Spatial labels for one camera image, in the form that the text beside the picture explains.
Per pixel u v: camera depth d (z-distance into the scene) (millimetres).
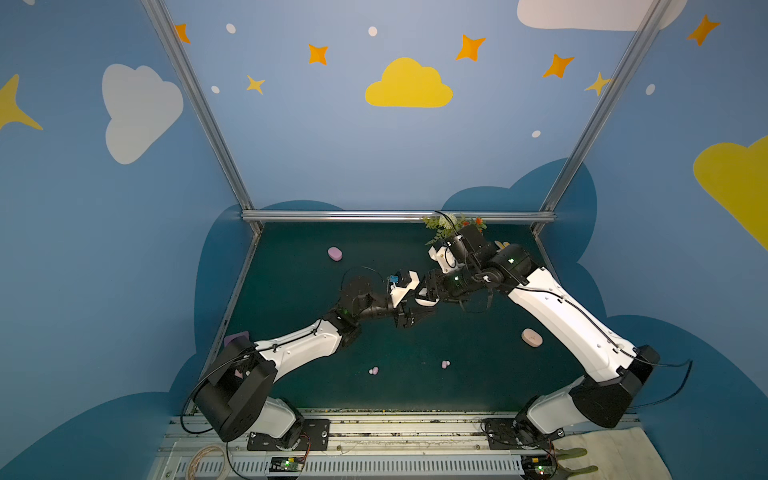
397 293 655
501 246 1153
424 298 648
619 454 717
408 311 648
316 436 739
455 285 600
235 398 423
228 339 901
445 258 626
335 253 1111
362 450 733
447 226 1098
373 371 840
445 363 860
